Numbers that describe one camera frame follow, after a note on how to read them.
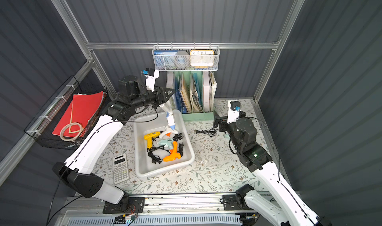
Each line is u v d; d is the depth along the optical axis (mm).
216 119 588
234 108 534
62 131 676
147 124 970
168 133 991
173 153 852
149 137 960
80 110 735
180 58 890
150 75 575
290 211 388
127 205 705
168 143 929
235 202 737
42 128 610
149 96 590
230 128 575
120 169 844
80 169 403
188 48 889
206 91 960
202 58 889
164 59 841
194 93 939
